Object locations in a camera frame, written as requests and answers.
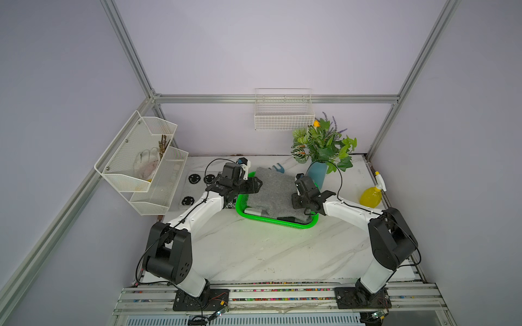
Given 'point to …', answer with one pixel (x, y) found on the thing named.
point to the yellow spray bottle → (371, 197)
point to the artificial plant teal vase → (319, 145)
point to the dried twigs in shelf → (162, 145)
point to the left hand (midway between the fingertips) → (257, 185)
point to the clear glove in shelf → (146, 163)
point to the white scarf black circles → (196, 183)
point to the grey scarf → (275, 195)
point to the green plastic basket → (240, 206)
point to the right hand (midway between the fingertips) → (298, 200)
